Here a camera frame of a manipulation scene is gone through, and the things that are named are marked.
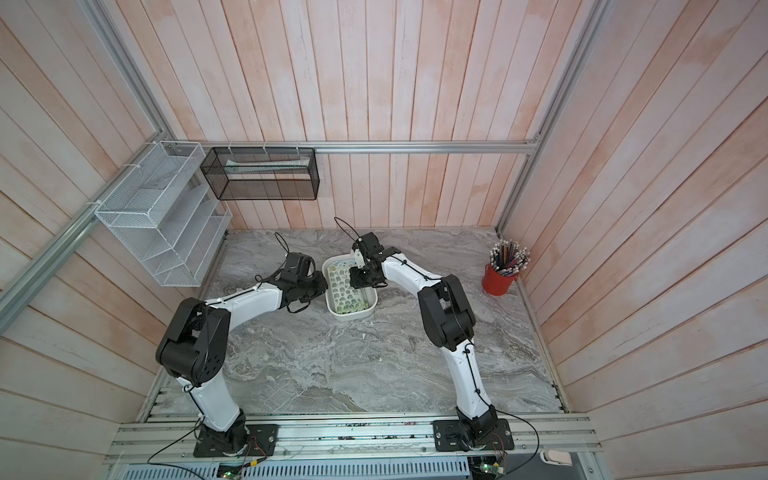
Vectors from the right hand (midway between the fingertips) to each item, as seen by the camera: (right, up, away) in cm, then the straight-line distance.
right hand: (354, 281), depth 100 cm
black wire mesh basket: (-32, +37, +2) cm, 50 cm away
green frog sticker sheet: (-2, -5, -4) cm, 7 cm away
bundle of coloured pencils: (+51, +8, -4) cm, 51 cm away
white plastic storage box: (+6, -4, -4) cm, 8 cm away
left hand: (-8, -2, -3) cm, 9 cm away
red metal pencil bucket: (+46, 0, -5) cm, 47 cm away
